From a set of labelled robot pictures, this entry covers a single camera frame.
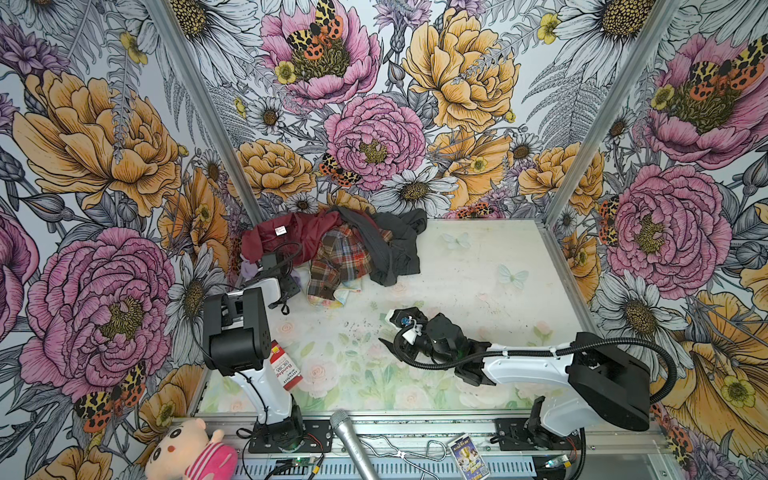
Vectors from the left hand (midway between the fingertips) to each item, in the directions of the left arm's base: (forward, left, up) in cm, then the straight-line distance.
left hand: (285, 297), depth 99 cm
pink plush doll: (-43, +11, +6) cm, 44 cm away
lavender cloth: (+10, +14, +2) cm, 18 cm away
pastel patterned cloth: (0, -18, +1) cm, 18 cm away
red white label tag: (-24, -6, +3) cm, 25 cm away
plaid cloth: (+10, -18, +9) cm, 23 cm away
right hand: (-17, -34, +11) cm, 40 cm away
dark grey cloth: (+22, -37, +7) cm, 43 cm away
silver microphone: (-37, -22, +3) cm, 43 cm away
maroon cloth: (+19, -2, +9) cm, 21 cm away
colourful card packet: (-44, -52, +1) cm, 68 cm away
